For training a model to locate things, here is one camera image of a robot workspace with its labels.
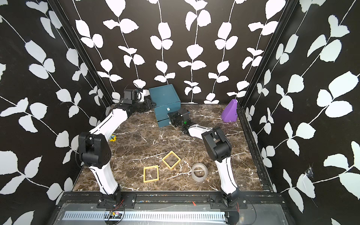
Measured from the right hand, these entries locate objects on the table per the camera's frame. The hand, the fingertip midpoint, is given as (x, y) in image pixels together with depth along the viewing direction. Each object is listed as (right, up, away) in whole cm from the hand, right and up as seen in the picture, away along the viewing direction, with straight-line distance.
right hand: (165, 112), depth 96 cm
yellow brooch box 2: (-7, -38, -12) cm, 41 cm away
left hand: (-5, +6, -6) cm, 10 cm away
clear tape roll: (+23, -33, -12) cm, 42 cm away
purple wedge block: (+47, 0, +8) cm, 48 cm away
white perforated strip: (+18, -54, -26) cm, 62 cm away
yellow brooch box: (+5, -32, -6) cm, 32 cm away
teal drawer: (-2, -3, -3) cm, 5 cm away
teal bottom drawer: (-2, -8, +6) cm, 10 cm away
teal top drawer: (+2, +2, -3) cm, 5 cm away
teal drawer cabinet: (0, +8, -2) cm, 9 cm away
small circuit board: (-22, -54, -25) cm, 64 cm away
